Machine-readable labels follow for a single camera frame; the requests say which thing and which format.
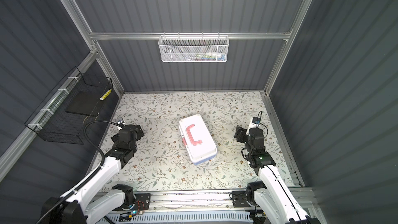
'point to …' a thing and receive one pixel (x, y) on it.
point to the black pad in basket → (86, 102)
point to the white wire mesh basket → (193, 48)
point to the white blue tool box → (197, 139)
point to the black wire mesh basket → (51, 122)
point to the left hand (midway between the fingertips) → (128, 130)
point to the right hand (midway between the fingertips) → (246, 128)
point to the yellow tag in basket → (105, 95)
